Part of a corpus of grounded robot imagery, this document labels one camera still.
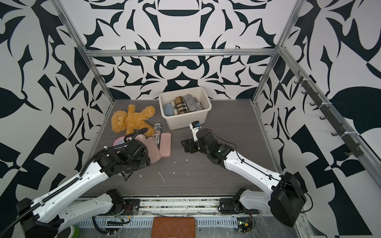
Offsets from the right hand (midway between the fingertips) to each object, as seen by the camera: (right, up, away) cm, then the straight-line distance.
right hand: (186, 138), depth 79 cm
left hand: (-21, -10, -3) cm, 23 cm away
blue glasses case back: (-13, +16, +23) cm, 31 cm away
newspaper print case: (-20, -1, +17) cm, 26 cm away
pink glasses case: (-14, -6, +15) cm, 21 cm away
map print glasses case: (-8, +17, +20) cm, 28 cm away
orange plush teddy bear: (-37, +8, +20) cm, 43 cm away
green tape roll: (-48, -39, -14) cm, 63 cm away
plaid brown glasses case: (-4, +19, +20) cm, 28 cm away
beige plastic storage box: (-3, +9, +15) cm, 18 cm away
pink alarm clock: (-42, -4, +15) cm, 45 cm away
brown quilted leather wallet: (-5, -38, -11) cm, 40 cm away
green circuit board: (+28, -39, -8) cm, 49 cm away
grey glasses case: (+2, +21, +21) cm, 30 cm away
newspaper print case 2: (+8, +20, +27) cm, 34 cm away
